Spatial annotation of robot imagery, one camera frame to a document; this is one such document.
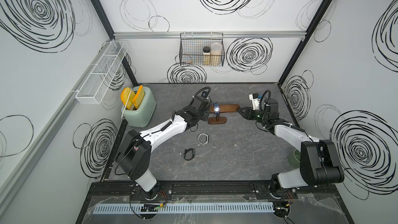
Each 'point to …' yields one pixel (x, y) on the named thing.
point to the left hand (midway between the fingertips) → (203, 108)
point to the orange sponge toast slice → (139, 97)
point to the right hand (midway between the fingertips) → (239, 110)
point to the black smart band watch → (187, 150)
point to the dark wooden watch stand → (224, 108)
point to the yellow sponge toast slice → (127, 100)
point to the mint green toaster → (141, 116)
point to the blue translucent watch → (216, 109)
